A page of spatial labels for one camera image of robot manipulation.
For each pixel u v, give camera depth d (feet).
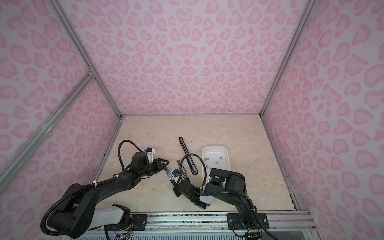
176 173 2.47
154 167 2.56
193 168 2.95
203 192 1.67
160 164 2.61
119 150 2.27
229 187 1.60
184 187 2.22
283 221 2.47
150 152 2.69
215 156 3.16
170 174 2.89
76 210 1.37
